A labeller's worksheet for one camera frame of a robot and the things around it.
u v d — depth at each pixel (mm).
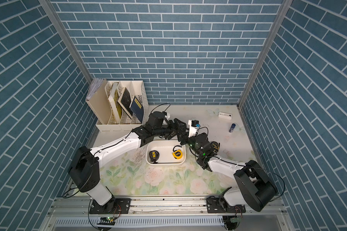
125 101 989
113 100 892
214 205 737
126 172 855
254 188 431
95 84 914
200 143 630
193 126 711
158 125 643
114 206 686
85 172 442
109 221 721
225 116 1116
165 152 935
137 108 1052
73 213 738
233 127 990
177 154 908
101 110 945
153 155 887
